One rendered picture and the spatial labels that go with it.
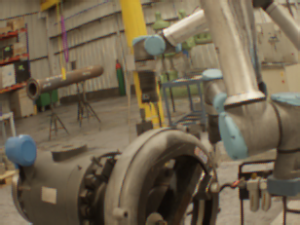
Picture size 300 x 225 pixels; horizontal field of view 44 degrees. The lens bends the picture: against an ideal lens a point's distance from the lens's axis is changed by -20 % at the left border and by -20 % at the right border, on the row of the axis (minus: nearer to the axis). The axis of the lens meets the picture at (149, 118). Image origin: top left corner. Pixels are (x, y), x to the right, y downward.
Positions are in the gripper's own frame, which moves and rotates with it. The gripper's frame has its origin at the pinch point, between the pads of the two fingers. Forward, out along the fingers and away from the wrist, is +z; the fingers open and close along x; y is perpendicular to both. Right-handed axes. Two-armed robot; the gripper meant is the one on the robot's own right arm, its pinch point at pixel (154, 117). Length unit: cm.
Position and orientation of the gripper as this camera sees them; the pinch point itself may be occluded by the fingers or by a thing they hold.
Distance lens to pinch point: 200.7
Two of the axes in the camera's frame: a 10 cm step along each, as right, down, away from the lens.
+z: 1.4, 9.9, 0.7
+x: 9.6, -1.2, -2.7
